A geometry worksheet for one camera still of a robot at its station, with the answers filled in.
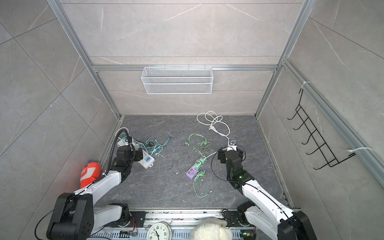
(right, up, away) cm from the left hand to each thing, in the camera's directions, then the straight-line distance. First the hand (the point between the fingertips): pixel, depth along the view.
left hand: (133, 145), depth 89 cm
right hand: (+57, 0, -5) cm, 57 cm away
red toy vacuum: (-22, -15, -6) cm, 27 cm away
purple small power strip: (+36, -16, -3) cm, 40 cm away
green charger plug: (+41, -15, -7) cm, 44 cm away
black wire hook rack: (+93, +2, -26) cm, 97 cm away
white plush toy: (+44, -27, -34) cm, 62 cm away
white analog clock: (+21, -37, -21) cm, 48 cm away
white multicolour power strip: (+8, -10, +2) cm, 13 cm away
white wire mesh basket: (+25, +43, +11) cm, 51 cm away
